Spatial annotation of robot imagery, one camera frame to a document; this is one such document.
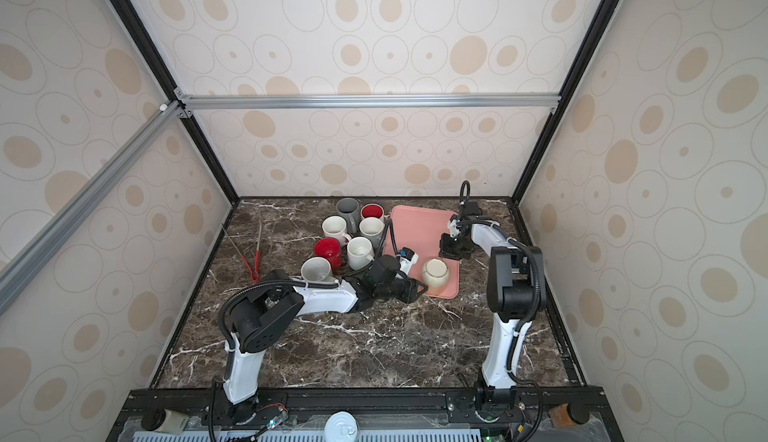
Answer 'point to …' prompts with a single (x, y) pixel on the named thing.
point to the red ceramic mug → (329, 248)
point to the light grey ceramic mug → (372, 227)
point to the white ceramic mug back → (359, 253)
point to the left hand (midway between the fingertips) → (431, 284)
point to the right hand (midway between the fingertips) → (443, 252)
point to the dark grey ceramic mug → (349, 208)
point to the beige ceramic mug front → (317, 269)
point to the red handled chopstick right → (257, 270)
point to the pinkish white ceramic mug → (335, 226)
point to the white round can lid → (341, 426)
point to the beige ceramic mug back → (435, 272)
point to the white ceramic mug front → (372, 210)
